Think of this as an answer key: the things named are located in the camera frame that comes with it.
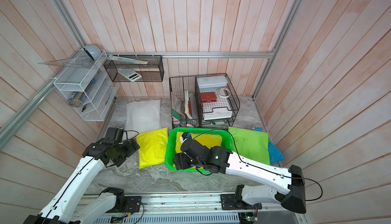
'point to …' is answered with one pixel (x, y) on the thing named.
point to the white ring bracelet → (224, 92)
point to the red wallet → (208, 96)
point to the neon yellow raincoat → (153, 145)
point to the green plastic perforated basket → (171, 147)
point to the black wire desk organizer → (187, 110)
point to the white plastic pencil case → (214, 81)
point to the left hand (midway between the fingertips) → (134, 153)
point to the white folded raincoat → (142, 116)
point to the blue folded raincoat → (275, 155)
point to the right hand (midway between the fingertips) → (178, 158)
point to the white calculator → (130, 74)
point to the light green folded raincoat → (251, 144)
